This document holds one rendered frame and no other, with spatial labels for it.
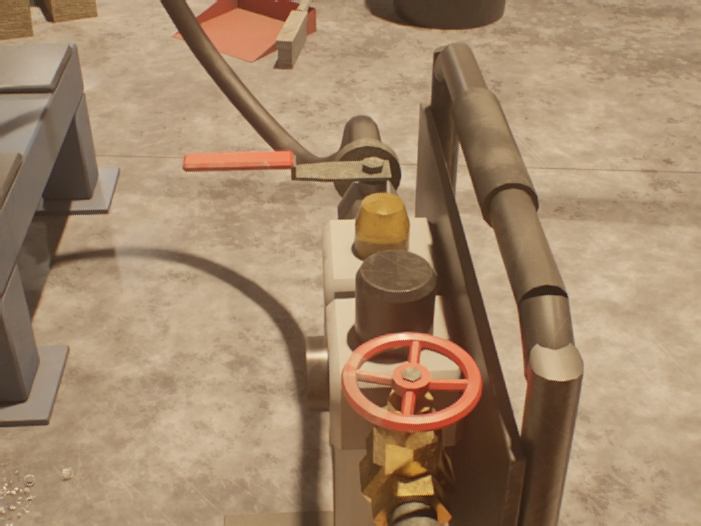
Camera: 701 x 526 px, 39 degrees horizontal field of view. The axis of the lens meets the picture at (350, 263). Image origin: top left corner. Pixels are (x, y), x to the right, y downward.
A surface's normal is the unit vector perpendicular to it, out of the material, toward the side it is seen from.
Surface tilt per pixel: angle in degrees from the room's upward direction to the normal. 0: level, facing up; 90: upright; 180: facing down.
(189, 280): 0
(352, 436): 90
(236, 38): 0
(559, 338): 37
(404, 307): 90
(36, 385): 0
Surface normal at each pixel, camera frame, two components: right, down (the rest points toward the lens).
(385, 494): -0.87, -0.38
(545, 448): -0.21, 0.55
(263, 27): 0.00, -0.82
